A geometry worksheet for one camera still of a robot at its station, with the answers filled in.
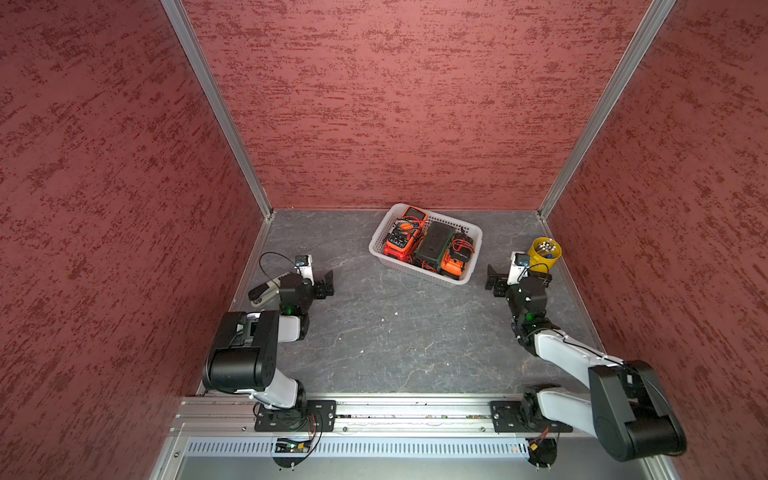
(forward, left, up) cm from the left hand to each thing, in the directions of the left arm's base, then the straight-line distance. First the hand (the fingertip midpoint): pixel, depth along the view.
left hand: (318, 276), depth 95 cm
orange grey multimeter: (+14, -29, +9) cm, 34 cm away
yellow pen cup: (+4, -72, +8) cm, 73 cm away
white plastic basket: (+12, -19, +4) cm, 23 cm away
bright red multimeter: (+8, -29, +2) cm, 30 cm away
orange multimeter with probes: (+3, -44, +2) cm, 44 cm away
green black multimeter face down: (+10, -38, +5) cm, 40 cm away
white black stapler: (-6, +16, -1) cm, 17 cm away
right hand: (-1, -58, +7) cm, 59 cm away
